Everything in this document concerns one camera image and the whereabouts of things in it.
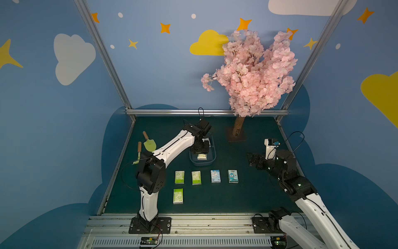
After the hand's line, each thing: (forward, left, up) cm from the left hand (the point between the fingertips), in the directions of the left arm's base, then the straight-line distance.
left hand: (204, 150), depth 88 cm
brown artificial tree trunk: (+22, -23, -2) cm, 31 cm away
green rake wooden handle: (+8, +44, -12) cm, 46 cm away
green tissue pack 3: (-13, +4, -10) cm, 17 cm away
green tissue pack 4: (-23, +14, -10) cm, 29 cm away
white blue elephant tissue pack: (-12, -7, -10) cm, 17 cm away
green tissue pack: (-5, +1, +1) cm, 5 cm away
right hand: (-6, -26, +10) cm, 29 cm away
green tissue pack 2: (-13, +14, -11) cm, 22 cm away
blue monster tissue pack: (-11, -17, -10) cm, 23 cm away
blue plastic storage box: (+4, -5, -13) cm, 15 cm away
